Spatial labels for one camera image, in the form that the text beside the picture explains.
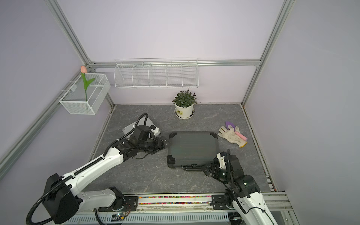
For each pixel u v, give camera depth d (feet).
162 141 2.28
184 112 3.44
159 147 2.19
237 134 3.27
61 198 1.25
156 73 3.25
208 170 2.22
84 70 2.78
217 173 2.19
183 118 3.64
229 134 3.26
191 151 2.73
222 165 2.28
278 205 2.38
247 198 1.64
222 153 2.40
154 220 2.53
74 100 2.64
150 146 2.19
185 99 3.25
